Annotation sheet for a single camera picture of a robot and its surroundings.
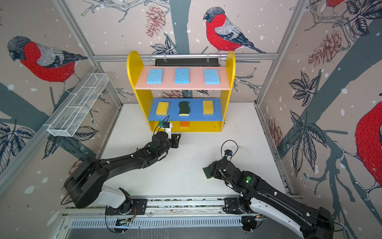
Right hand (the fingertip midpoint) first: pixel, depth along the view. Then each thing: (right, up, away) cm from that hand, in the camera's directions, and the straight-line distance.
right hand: (210, 171), depth 78 cm
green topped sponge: (-34, +24, +29) cm, 51 cm away
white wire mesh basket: (-71, +28, -6) cm, 76 cm away
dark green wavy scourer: (-16, +34, +19) cm, 42 cm away
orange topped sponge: (-16, +24, +26) cm, 39 cm away
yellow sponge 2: (0, +36, +20) cm, 41 cm away
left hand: (-18, +19, +6) cm, 26 cm away
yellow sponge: (-30, +35, +18) cm, 49 cm away
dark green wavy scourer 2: (-2, -2, +6) cm, 7 cm away
